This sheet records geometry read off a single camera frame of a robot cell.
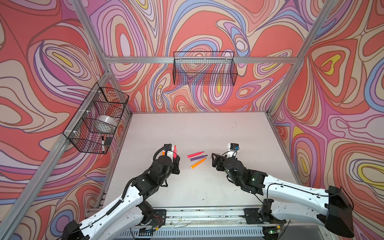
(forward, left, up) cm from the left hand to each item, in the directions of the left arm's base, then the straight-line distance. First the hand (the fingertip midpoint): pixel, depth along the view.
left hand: (181, 157), depth 78 cm
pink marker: (-1, +3, +4) cm, 5 cm away
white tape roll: (+9, +35, +17) cm, 40 cm away
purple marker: (+8, -9, -15) cm, 19 cm away
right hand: (0, -20, -1) cm, 20 cm away
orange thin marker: (+4, -9, -15) cm, 18 cm away
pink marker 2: (+10, -7, -15) cm, 20 cm away
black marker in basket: (+2, +38, +9) cm, 39 cm away
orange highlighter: (-4, +7, +12) cm, 14 cm away
